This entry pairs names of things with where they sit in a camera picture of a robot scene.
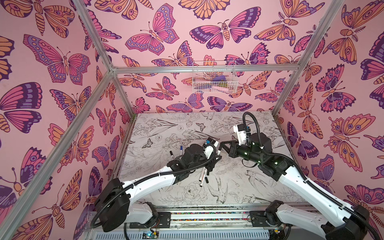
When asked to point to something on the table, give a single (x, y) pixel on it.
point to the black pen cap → (206, 180)
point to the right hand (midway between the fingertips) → (221, 142)
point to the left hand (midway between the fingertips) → (221, 155)
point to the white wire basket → (214, 77)
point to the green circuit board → (148, 235)
